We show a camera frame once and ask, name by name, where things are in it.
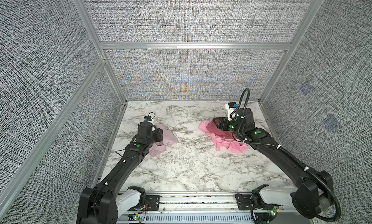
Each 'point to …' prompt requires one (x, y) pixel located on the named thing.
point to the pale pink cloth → (169, 139)
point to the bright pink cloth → (224, 139)
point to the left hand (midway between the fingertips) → (160, 130)
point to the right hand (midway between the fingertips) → (217, 118)
